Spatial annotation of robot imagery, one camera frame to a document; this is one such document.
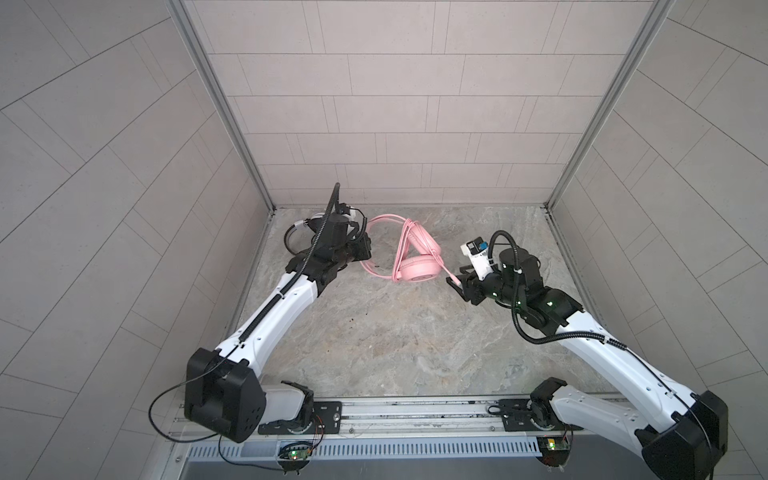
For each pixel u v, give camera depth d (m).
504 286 0.61
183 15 0.71
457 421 0.71
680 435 0.36
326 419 0.71
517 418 0.71
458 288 0.69
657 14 0.71
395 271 0.68
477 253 0.63
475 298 0.65
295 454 0.64
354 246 0.69
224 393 0.38
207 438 0.42
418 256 0.68
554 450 0.68
